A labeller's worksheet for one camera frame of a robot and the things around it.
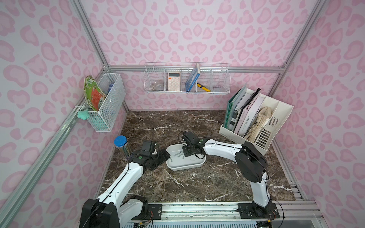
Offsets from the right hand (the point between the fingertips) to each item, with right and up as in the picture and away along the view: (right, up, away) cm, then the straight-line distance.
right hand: (184, 150), depth 93 cm
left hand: (-11, -1, -9) cm, 14 cm away
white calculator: (-7, +46, +2) cm, 46 cm away
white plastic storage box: (-5, -7, -1) cm, 9 cm away
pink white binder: (+38, +23, -7) cm, 45 cm away
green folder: (+28, +28, -11) cm, 41 cm away
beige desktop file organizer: (+42, +21, -7) cm, 48 cm away
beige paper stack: (+45, +17, -6) cm, 48 cm away
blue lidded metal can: (-33, +8, -18) cm, 38 cm away
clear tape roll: (-18, +42, +4) cm, 46 cm away
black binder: (+37, +32, -2) cm, 49 cm away
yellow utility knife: (+13, +42, +5) cm, 44 cm away
